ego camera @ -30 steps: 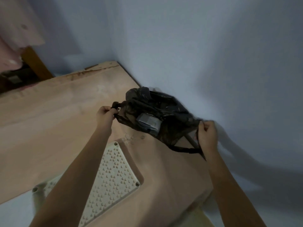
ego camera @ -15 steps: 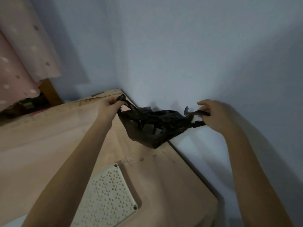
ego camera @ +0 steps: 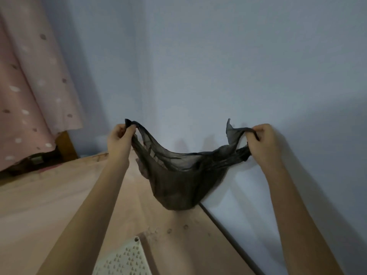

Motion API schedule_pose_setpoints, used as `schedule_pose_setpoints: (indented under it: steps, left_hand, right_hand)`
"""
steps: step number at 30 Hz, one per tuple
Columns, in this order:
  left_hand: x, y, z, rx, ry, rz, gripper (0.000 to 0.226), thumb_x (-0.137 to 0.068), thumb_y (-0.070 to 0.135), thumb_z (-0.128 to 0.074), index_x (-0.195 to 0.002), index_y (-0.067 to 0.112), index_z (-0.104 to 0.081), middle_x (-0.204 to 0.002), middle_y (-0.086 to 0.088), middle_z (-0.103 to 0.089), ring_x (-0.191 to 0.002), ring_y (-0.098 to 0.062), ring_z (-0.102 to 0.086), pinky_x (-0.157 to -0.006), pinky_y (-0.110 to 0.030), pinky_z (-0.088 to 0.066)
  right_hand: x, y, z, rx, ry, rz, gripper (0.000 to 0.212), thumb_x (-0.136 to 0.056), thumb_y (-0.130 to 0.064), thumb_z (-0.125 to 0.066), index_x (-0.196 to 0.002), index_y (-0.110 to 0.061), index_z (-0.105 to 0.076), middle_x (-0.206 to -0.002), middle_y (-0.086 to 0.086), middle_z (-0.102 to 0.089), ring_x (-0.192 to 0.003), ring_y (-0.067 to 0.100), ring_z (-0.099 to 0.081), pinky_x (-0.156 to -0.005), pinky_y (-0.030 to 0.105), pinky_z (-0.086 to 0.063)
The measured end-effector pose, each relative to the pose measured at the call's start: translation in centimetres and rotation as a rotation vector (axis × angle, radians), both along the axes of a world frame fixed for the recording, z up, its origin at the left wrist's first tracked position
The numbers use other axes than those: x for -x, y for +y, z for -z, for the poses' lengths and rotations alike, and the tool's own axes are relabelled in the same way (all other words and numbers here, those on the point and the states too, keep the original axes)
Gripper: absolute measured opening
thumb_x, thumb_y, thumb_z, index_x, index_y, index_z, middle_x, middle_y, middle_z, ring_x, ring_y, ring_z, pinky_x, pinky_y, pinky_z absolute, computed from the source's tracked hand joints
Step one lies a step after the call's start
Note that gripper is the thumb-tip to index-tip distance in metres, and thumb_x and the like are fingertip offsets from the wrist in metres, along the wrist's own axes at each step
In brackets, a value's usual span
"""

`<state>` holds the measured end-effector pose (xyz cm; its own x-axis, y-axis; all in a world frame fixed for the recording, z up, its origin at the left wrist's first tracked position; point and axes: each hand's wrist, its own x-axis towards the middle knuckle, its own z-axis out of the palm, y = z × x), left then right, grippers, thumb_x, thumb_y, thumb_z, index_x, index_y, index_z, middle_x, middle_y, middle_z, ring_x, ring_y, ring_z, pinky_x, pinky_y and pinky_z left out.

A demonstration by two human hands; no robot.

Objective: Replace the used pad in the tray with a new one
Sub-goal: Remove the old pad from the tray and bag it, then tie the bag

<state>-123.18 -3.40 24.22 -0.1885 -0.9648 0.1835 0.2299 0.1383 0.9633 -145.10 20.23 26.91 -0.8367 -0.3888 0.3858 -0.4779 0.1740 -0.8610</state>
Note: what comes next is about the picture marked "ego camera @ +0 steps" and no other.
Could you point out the person's right hand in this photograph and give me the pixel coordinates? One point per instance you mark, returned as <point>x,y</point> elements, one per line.
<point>265,146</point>

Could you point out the person's left hand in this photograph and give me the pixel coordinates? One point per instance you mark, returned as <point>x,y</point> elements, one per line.
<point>120,146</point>

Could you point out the black plastic bag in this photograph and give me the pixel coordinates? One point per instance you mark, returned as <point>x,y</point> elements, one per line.
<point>177,180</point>

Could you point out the beige plastic tray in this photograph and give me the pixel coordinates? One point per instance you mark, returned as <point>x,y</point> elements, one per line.
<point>126,260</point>

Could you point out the person's left forearm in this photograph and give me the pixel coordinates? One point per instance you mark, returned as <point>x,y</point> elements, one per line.
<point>83,220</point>

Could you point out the person's right forearm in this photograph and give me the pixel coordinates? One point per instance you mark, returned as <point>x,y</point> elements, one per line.
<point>298,223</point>

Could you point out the pink tablecloth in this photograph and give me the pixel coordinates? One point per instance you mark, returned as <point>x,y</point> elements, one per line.
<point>37,203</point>

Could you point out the pink polka-dot curtain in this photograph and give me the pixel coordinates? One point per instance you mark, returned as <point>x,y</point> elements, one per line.
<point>25,83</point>

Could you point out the brown wooden post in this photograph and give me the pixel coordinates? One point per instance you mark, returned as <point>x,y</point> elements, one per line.
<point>66,146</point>

